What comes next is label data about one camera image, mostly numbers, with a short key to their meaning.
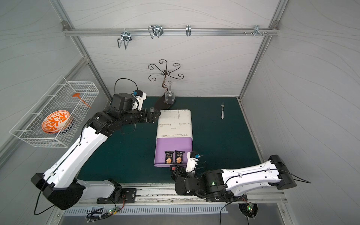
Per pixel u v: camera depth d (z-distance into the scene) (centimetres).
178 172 58
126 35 78
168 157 72
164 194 75
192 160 61
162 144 75
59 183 38
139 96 60
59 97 71
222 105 116
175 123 77
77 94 79
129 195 74
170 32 78
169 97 95
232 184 45
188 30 72
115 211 67
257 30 77
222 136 104
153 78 88
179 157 73
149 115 60
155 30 77
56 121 64
